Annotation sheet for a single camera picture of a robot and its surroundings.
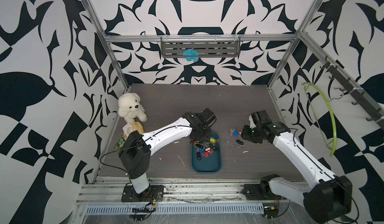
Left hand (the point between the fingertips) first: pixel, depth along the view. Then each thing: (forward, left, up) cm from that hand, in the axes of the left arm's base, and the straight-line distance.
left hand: (206, 135), depth 82 cm
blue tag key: (+7, -20, -12) cm, 24 cm away
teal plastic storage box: (-11, -3, -12) cm, 16 cm away
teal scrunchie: (+42, +7, +22) cm, 48 cm away
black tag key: (0, -21, -11) cm, 24 cm away
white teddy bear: (+17, +43, +5) cm, 46 cm away
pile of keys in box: (-3, 0, -11) cm, 11 cm away
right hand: (+1, -20, +1) cm, 20 cm away
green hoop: (+18, -59, +18) cm, 64 cm away
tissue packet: (+9, +45, -5) cm, 46 cm away
